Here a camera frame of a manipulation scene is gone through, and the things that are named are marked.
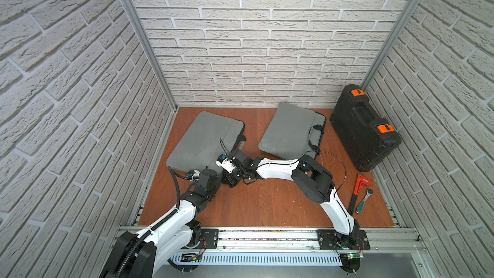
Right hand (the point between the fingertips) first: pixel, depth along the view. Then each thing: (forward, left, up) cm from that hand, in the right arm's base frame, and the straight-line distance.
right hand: (226, 179), depth 91 cm
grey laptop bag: (+22, +9, +5) cm, 25 cm away
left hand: (+1, +2, +4) cm, 4 cm away
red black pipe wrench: (-6, -64, +1) cm, 65 cm away
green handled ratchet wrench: (-11, -66, +1) cm, 67 cm away
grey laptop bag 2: (+23, -37, +4) cm, 44 cm away
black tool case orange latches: (+7, -63, +20) cm, 67 cm away
